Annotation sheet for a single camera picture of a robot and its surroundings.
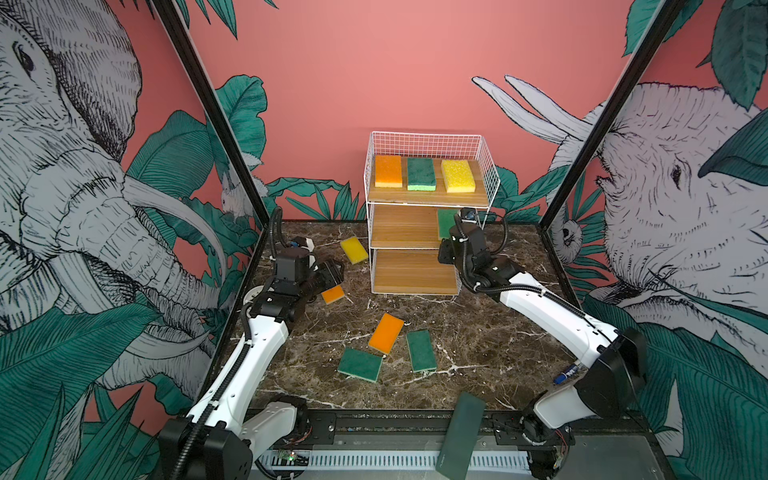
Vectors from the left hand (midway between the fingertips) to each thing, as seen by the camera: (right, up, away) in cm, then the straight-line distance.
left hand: (339, 263), depth 78 cm
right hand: (+29, +8, +3) cm, 30 cm away
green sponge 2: (+23, -26, +8) cm, 36 cm away
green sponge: (+5, -29, +5) cm, 30 cm away
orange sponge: (-6, -11, +20) cm, 23 cm away
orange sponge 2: (+12, -22, +12) cm, 28 cm away
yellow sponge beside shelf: (0, +3, +32) cm, 32 cm away
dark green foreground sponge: (+32, -43, -5) cm, 54 cm away
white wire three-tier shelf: (+17, +11, +6) cm, 21 cm away
